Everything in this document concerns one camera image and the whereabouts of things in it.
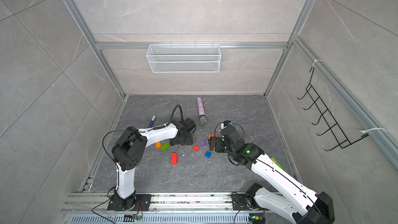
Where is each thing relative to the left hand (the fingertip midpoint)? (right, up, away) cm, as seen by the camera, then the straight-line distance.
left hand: (185, 139), depth 95 cm
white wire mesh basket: (-2, +53, +6) cm, 53 cm away
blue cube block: (+14, -8, -4) cm, 17 cm away
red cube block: (+7, -5, -2) cm, 8 cm away
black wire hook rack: (+65, +13, -31) cm, 73 cm away
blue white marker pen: (-24, +11, +9) cm, 28 cm away
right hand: (+18, +3, -17) cm, 25 cm away
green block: (-12, -4, -4) cm, 13 cm away
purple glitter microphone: (+11, +13, +8) cm, 18 cm away
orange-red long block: (+15, +1, +2) cm, 15 cm away
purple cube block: (+11, -2, -1) cm, 11 cm away
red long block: (-5, -9, -9) cm, 13 cm away
